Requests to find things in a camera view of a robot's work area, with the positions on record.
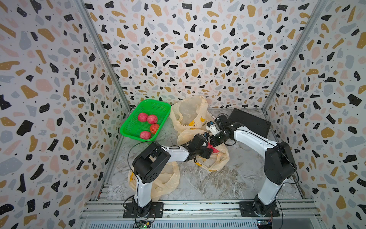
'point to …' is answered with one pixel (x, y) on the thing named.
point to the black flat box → (261, 126)
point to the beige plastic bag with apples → (166, 182)
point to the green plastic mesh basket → (133, 127)
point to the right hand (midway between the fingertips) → (211, 142)
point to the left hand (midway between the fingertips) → (209, 147)
